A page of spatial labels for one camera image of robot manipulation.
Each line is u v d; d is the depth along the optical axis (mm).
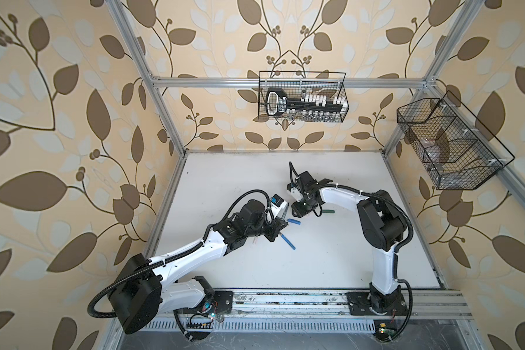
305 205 845
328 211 990
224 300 748
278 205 685
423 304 753
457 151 729
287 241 889
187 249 488
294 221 937
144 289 400
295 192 908
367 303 720
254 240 889
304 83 911
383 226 526
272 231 682
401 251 544
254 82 935
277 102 826
